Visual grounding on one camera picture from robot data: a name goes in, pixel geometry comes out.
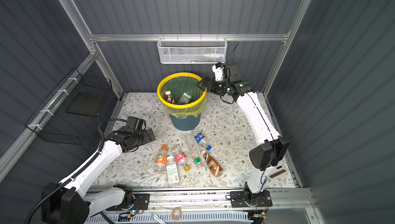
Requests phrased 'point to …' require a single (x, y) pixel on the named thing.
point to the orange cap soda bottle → (160, 164)
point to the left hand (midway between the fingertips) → (146, 138)
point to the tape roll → (173, 215)
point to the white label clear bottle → (172, 173)
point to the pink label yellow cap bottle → (181, 159)
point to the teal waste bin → (188, 123)
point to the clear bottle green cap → (193, 148)
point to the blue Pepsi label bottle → (200, 138)
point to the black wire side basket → (68, 112)
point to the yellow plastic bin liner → (180, 95)
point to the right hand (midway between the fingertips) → (205, 87)
